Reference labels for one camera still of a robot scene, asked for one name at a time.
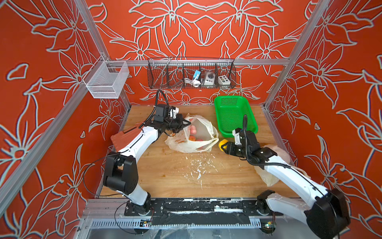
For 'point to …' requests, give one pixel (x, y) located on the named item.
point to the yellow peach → (222, 142)
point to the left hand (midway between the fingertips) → (191, 122)
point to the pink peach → (193, 130)
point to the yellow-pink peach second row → (192, 138)
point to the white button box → (223, 80)
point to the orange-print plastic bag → (200, 136)
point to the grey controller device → (210, 78)
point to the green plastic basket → (230, 110)
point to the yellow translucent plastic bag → (283, 155)
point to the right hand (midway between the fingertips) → (219, 149)
